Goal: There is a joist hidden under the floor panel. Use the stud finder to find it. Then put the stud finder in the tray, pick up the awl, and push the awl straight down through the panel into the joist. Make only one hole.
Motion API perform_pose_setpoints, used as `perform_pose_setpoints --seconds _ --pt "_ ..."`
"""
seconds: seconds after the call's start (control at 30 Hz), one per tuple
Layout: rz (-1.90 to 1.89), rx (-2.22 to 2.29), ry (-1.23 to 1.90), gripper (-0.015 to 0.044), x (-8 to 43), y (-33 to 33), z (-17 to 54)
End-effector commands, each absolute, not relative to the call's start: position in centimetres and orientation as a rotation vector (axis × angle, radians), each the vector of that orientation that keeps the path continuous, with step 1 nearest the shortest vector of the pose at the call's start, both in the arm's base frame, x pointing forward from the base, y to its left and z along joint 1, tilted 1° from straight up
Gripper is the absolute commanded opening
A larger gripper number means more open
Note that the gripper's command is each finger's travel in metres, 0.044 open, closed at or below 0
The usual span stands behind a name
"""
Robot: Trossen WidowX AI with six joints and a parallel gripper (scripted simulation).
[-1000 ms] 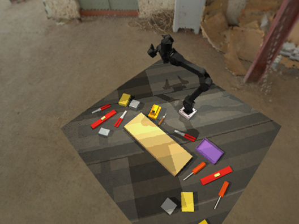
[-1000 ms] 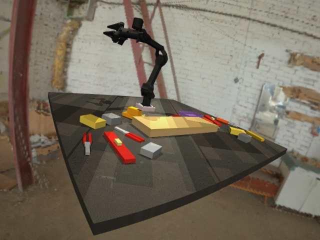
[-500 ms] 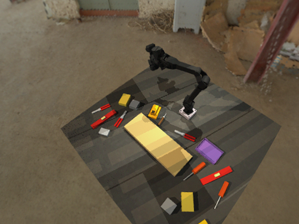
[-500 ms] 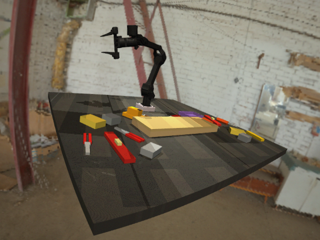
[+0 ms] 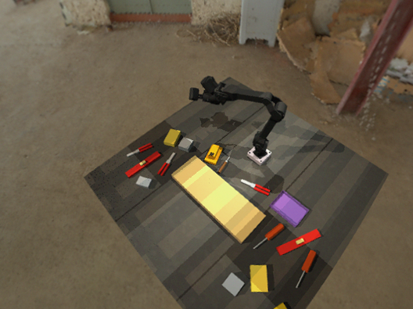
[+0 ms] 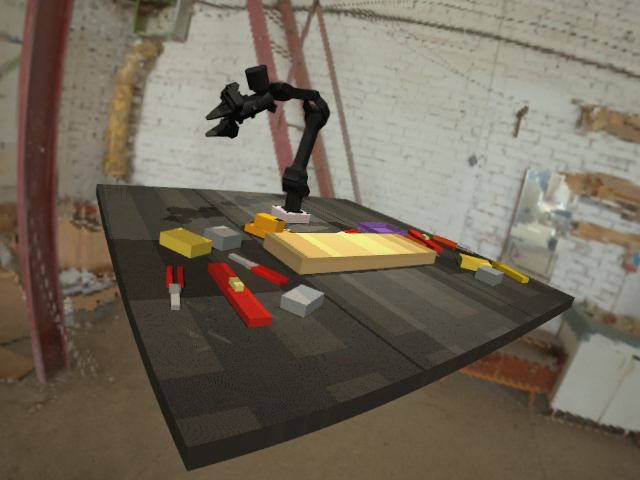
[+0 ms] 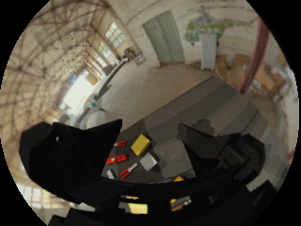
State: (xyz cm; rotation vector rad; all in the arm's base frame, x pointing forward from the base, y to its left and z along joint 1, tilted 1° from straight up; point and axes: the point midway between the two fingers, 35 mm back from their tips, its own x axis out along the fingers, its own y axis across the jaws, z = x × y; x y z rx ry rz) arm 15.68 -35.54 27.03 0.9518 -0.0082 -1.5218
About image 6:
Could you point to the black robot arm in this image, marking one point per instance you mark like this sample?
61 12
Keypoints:
316 116

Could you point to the purple rectangular tray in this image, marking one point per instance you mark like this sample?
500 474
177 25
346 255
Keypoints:
379 228

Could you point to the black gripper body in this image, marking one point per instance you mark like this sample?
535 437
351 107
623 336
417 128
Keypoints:
245 108

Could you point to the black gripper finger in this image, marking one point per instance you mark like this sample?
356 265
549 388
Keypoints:
220 131
225 108

